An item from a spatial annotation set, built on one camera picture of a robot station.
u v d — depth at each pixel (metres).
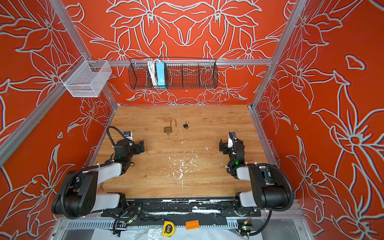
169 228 0.66
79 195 0.42
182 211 0.73
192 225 0.68
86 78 0.92
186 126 1.07
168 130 1.04
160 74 0.90
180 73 0.97
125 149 0.71
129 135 0.81
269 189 0.44
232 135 0.78
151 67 0.88
